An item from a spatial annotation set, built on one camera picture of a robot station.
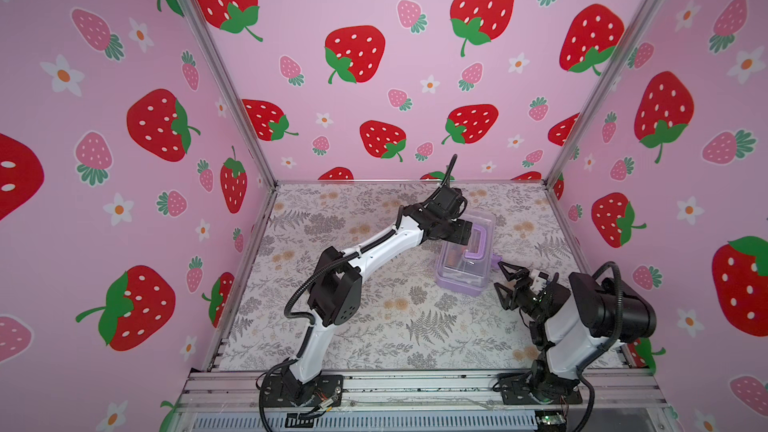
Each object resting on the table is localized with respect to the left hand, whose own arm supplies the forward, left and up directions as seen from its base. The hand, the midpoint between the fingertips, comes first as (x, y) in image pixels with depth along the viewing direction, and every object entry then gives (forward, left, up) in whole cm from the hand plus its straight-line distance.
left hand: (464, 231), depth 86 cm
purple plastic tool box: (-8, -1, -9) cm, 11 cm away
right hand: (-8, -11, -10) cm, 17 cm away
